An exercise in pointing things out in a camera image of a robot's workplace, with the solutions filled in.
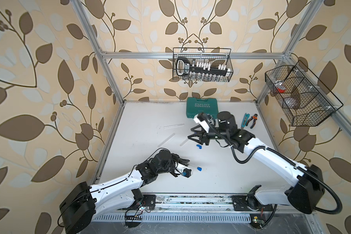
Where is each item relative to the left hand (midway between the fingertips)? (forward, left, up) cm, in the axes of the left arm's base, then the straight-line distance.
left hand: (185, 156), depth 77 cm
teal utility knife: (+37, -47, -12) cm, 61 cm away
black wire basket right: (+20, -61, +22) cm, 68 cm away
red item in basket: (+31, -54, +20) cm, 65 cm away
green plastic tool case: (+44, -8, -8) cm, 46 cm away
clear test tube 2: (+20, +11, -13) cm, 26 cm away
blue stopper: (-8, -6, +3) cm, 11 cm away
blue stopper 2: (+14, -9, -14) cm, 21 cm away
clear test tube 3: (+31, +8, -15) cm, 35 cm away
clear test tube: (-12, -2, +7) cm, 13 cm away
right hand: (+7, -1, +11) cm, 13 cm away
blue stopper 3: (+12, -10, -12) cm, 20 cm away
